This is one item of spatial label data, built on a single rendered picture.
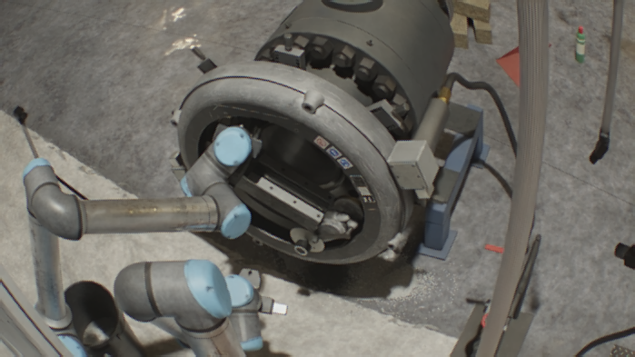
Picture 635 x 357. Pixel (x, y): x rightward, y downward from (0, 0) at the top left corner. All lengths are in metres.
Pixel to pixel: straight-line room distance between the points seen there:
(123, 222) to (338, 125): 0.65
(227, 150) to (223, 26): 2.06
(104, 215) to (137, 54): 2.40
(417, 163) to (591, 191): 1.34
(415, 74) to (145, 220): 1.05
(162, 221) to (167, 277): 0.48
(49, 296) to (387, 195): 1.07
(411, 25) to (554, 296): 1.20
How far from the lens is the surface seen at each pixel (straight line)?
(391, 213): 2.21
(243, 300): 1.92
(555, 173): 3.18
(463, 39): 3.69
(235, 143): 2.02
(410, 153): 2.08
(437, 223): 2.74
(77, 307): 2.72
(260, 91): 2.10
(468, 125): 2.95
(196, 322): 1.41
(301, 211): 2.34
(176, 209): 1.86
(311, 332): 2.72
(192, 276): 1.36
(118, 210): 1.78
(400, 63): 2.40
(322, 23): 2.42
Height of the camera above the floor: 2.34
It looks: 47 degrees down
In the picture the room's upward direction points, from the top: 11 degrees counter-clockwise
